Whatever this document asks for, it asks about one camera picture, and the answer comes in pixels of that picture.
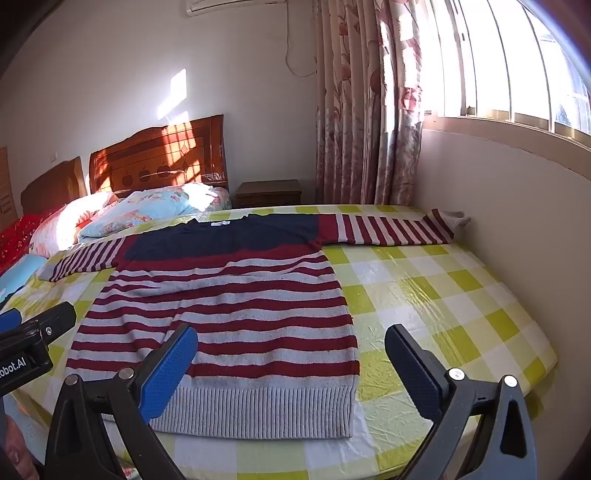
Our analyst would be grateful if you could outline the red grey striped sweater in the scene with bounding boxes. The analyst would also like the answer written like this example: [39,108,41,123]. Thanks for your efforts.
[41,209,469,440]

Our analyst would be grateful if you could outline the light blue cloud pillow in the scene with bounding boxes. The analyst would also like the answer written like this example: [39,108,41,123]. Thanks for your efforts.
[0,254,47,302]

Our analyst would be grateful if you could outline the red patterned bedding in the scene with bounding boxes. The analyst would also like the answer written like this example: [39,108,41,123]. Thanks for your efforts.
[0,208,58,275]

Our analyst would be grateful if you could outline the pink floral pillow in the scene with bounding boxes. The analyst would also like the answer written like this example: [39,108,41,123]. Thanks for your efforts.
[29,192,118,258]

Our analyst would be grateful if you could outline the light wooden wardrobe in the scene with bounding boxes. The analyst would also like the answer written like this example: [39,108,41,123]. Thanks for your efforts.
[0,147,18,230]

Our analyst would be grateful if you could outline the plain wooden headboard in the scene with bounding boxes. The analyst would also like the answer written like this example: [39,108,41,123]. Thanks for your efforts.
[21,157,87,215]

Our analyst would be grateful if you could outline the blue floral folded quilt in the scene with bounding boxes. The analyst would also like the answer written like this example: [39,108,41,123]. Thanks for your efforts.
[78,183,231,242]

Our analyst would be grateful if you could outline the carved wooden headboard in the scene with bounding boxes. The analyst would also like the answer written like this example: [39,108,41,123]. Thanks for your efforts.
[89,115,228,197]

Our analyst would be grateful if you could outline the dark wooden nightstand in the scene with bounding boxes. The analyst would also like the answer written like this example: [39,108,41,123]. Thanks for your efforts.
[232,180,301,208]

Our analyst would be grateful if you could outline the pink floral curtain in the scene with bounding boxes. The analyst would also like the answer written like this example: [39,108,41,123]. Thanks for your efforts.
[314,0,428,205]

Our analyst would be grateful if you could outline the white air conditioner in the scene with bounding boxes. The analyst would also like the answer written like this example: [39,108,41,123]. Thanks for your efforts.
[185,0,286,17]

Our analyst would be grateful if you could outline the window with frame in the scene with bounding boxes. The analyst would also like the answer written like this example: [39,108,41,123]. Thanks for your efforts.
[420,1,590,146]

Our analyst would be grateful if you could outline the air conditioner cable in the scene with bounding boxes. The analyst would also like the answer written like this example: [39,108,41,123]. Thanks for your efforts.
[282,0,318,79]

